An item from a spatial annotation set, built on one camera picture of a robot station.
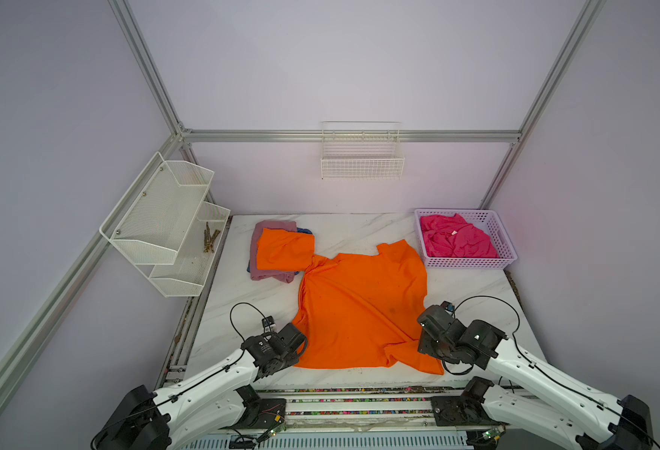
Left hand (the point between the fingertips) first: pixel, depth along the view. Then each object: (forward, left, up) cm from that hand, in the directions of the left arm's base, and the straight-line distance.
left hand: (286, 358), depth 83 cm
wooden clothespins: (+36, +29, +14) cm, 48 cm away
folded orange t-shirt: (+35, +4, +9) cm, 36 cm away
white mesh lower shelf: (+14, +25, +24) cm, 38 cm away
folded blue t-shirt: (+50, -2, +2) cm, 50 cm away
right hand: (+1, -41, +7) cm, 42 cm away
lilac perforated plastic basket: (+55, -77, +5) cm, 95 cm away
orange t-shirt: (+15, -25, +2) cm, 29 cm away
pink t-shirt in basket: (+45, -61, +5) cm, 76 cm away
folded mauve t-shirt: (+28, +4, +3) cm, 28 cm away
